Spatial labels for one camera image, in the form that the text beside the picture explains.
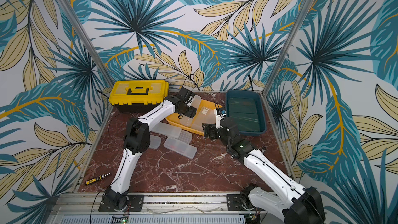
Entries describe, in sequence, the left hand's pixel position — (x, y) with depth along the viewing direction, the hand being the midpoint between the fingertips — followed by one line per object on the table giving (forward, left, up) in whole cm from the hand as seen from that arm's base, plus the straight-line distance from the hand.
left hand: (190, 112), depth 99 cm
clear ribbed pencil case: (-14, +3, -6) cm, 15 cm away
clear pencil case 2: (-5, +2, -2) cm, 6 cm away
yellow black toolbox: (+4, +32, +9) cm, 33 cm away
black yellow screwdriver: (-39, +45, -5) cm, 60 cm away
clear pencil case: (+1, -11, -4) cm, 12 cm away
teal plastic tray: (+7, -39, -3) cm, 39 cm away
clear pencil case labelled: (-7, -5, -3) cm, 9 cm away
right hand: (-17, -11, +14) cm, 24 cm away
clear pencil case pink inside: (-21, +5, -6) cm, 23 cm away
